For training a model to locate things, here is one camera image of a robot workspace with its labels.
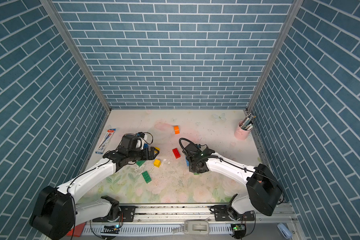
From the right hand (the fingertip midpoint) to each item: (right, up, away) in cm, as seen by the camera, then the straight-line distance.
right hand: (195, 170), depth 85 cm
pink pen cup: (+31, +20, +13) cm, 39 cm away
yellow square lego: (-23, +3, +4) cm, 23 cm away
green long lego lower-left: (-28, -4, +1) cm, 29 cm away
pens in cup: (+35, +26, +12) cm, 45 cm away
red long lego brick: (-12, +7, +11) cm, 18 cm away
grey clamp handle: (-2, -21, -17) cm, 27 cm away
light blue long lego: (-5, +2, +8) cm, 9 cm away
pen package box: (-61, +14, +15) cm, 64 cm away
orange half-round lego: (-12, +22, +20) cm, 32 cm away
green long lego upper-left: (-34, +3, +6) cm, 34 cm away
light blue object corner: (+41, -23, -17) cm, 50 cm away
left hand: (-22, +10, -1) cm, 24 cm away
